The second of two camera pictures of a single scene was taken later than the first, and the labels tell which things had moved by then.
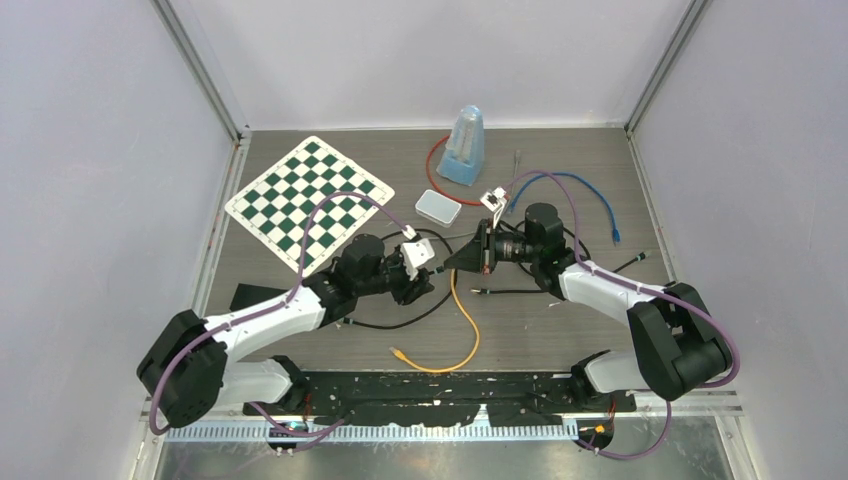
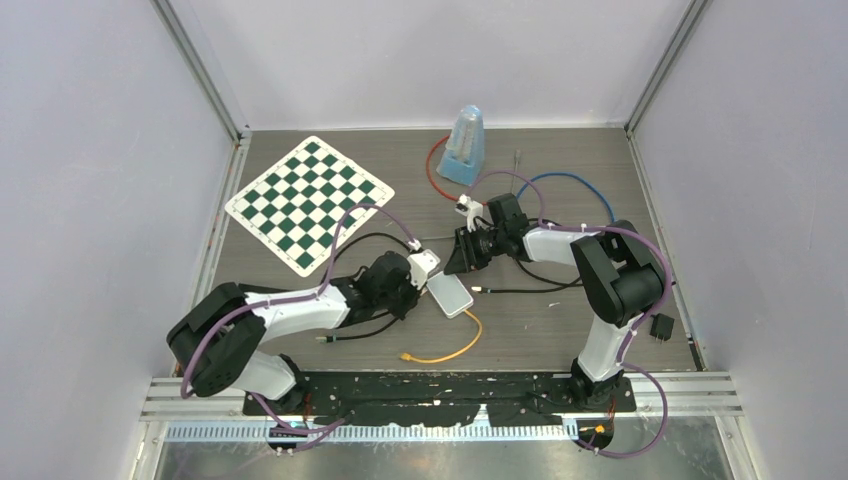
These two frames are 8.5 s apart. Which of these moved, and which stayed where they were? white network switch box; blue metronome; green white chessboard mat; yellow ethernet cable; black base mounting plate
Moved: yellow ethernet cable; white network switch box
Stayed: black base mounting plate; green white chessboard mat; blue metronome
